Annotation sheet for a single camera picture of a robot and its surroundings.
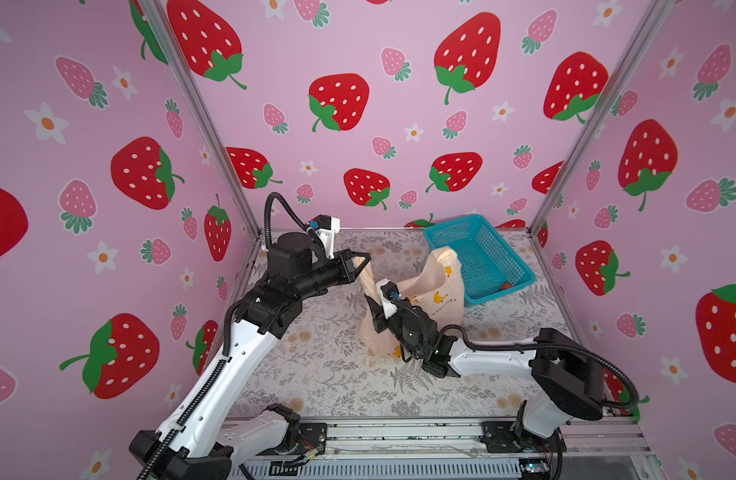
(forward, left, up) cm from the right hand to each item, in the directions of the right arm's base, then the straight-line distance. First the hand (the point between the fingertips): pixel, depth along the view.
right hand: (371, 291), depth 77 cm
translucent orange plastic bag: (0, -17, +4) cm, 18 cm away
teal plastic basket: (+32, -39, -22) cm, 55 cm away
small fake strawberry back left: (+21, -43, -20) cm, 52 cm away
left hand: (-2, -1, +16) cm, 16 cm away
